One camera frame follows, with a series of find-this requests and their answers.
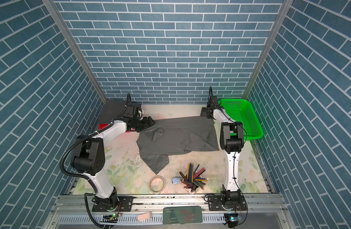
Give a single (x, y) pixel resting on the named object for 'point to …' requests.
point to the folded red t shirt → (102, 126)
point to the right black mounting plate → (215, 203)
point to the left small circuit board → (109, 218)
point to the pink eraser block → (143, 216)
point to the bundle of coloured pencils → (192, 179)
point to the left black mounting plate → (125, 204)
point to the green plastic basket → (241, 110)
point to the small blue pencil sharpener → (176, 181)
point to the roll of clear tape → (157, 184)
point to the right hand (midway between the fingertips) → (206, 111)
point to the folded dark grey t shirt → (113, 109)
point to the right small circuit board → (232, 219)
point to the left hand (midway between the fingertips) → (151, 123)
